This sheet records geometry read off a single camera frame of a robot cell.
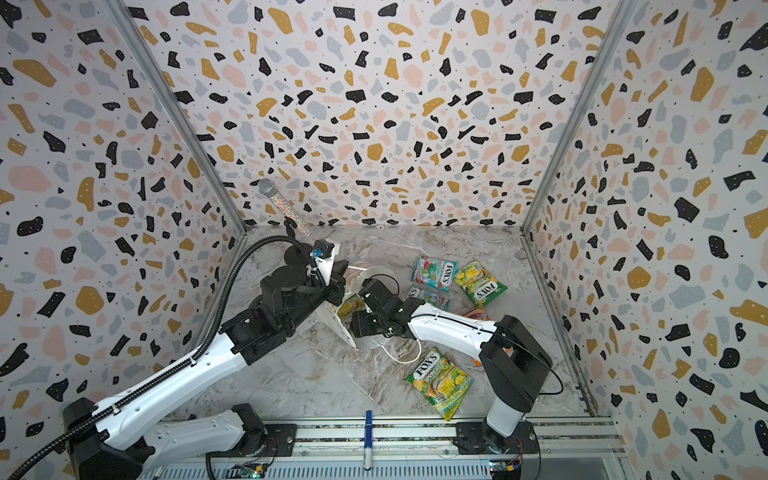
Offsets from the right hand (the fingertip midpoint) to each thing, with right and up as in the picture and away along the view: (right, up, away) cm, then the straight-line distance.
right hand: (351, 321), depth 82 cm
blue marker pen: (+6, -29, -11) cm, 31 cm away
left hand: (+1, +18, -14) cm, 23 cm away
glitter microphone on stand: (-25, +38, +5) cm, 46 cm away
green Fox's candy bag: (+25, -16, -1) cm, 29 cm away
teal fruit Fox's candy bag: (+26, +12, +22) cm, 36 cm away
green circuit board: (-22, -32, -12) cm, 41 cm away
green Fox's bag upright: (+3, +7, -17) cm, 19 cm away
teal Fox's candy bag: (+27, +4, +17) cm, 32 cm away
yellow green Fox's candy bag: (+40, +8, +20) cm, 46 cm away
